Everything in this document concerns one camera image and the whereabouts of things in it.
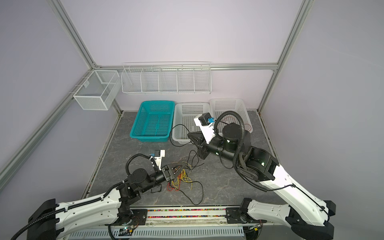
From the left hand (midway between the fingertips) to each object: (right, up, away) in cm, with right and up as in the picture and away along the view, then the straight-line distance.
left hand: (184, 168), depth 66 cm
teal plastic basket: (-29, +22, +49) cm, 61 cm away
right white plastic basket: (+23, +35, +53) cm, 68 cm away
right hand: (+3, +16, -12) cm, 20 cm away
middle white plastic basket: (-5, +22, +48) cm, 53 cm away
